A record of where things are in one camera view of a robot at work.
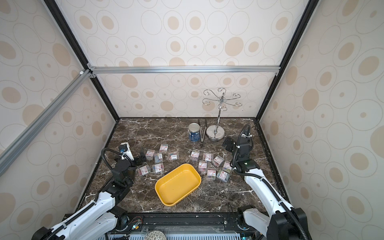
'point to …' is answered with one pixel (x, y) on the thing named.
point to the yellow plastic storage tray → (175, 186)
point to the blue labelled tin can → (194, 130)
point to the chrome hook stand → (216, 132)
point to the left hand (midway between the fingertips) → (138, 146)
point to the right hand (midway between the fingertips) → (240, 139)
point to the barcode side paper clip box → (158, 158)
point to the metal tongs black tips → (202, 137)
